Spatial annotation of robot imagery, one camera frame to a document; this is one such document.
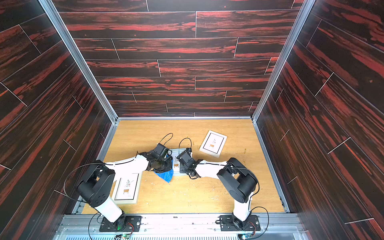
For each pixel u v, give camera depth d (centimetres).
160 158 73
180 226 74
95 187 46
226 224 73
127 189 84
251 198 52
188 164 72
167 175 86
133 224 73
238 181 47
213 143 104
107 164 51
